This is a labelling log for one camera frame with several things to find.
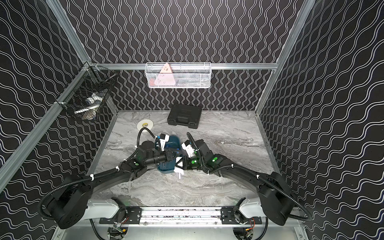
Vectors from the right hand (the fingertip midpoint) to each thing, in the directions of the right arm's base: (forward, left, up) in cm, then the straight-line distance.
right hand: (176, 163), depth 77 cm
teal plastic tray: (+20, +5, -11) cm, 23 cm away
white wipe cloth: (-4, -1, +1) cm, 4 cm away
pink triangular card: (+46, +9, +22) cm, 51 cm away
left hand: (+5, -2, +5) cm, 7 cm away
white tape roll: (+40, +29, -13) cm, 51 cm away
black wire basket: (+38, +59, +14) cm, 71 cm away
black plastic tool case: (+42, -2, -7) cm, 43 cm away
